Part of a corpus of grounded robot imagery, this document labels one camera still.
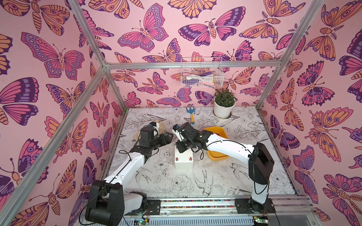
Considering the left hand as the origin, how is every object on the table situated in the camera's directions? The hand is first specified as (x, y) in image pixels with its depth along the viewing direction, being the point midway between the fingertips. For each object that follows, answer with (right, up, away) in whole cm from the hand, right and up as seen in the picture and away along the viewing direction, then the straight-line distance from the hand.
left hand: (170, 135), depth 86 cm
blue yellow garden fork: (+15, +17, +33) cm, 40 cm away
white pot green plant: (+38, +23, +18) cm, 48 cm away
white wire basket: (+21, +42, +11) cm, 48 cm away
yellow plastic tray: (+35, +1, +14) cm, 37 cm away
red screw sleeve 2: (+4, -13, -6) cm, 15 cm away
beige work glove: (-9, +3, +21) cm, 23 cm away
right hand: (+4, -4, -2) cm, 7 cm away
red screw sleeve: (+12, -13, -6) cm, 19 cm away
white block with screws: (+8, -14, -6) cm, 17 cm away
